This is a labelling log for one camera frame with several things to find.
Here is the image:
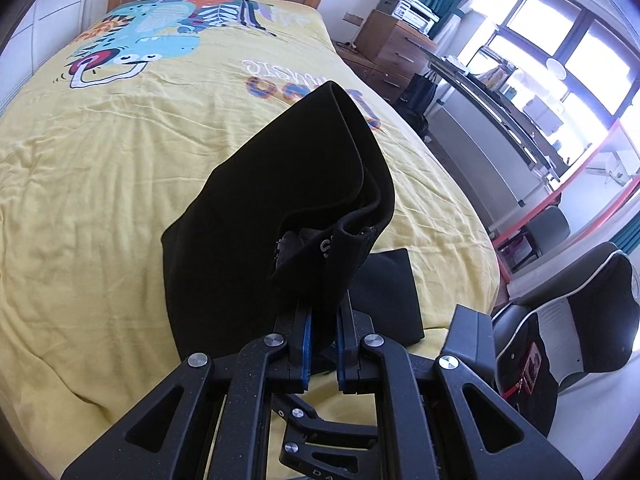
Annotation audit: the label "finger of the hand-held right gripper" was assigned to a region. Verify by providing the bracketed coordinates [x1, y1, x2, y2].
[278, 394, 381, 476]

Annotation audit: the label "long grey desk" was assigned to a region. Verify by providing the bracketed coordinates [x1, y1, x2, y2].
[430, 50, 571, 181]

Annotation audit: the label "red desk frame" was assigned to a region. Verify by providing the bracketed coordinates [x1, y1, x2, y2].
[492, 120, 640, 281]

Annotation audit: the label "black pants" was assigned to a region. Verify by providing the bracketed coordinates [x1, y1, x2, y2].
[161, 80, 426, 361]

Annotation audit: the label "white printer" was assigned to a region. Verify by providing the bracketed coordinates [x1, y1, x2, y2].
[377, 0, 441, 23]

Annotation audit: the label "black and white gaming chair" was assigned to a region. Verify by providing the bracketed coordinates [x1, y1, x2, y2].
[492, 242, 640, 436]

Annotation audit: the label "wooden drawer cabinet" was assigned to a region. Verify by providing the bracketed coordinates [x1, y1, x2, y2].
[345, 9, 441, 103]

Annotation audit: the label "white wardrobe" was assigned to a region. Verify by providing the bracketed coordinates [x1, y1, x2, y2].
[0, 0, 123, 111]

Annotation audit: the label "grey office chair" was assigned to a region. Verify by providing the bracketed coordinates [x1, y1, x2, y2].
[522, 206, 572, 256]

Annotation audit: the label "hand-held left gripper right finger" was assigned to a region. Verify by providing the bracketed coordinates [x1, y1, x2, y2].
[336, 304, 584, 480]

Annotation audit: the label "black bag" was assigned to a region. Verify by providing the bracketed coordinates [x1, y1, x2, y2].
[400, 72, 441, 116]

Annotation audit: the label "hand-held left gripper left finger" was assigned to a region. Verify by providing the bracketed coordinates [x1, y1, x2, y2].
[60, 304, 314, 480]

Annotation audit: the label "yellow printed blanket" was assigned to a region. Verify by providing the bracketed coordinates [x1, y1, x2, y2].
[0, 0, 501, 480]

